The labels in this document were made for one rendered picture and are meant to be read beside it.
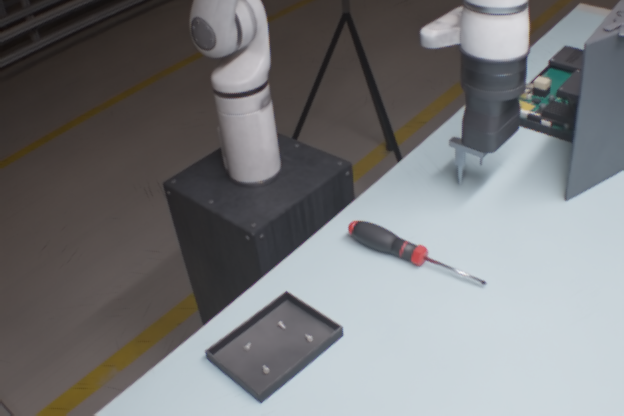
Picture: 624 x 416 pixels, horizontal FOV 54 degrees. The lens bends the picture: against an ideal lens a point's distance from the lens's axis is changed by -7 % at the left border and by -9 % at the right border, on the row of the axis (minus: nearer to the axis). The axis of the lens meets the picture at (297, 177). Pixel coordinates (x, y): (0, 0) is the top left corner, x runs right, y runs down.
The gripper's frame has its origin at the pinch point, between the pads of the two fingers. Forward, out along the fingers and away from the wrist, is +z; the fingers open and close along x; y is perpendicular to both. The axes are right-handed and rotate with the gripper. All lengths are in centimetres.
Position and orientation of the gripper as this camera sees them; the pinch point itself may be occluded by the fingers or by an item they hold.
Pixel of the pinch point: (470, 173)
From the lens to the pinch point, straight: 83.3
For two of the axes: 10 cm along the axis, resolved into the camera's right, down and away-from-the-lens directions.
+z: 1.1, 8.2, 5.6
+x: 6.8, -4.7, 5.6
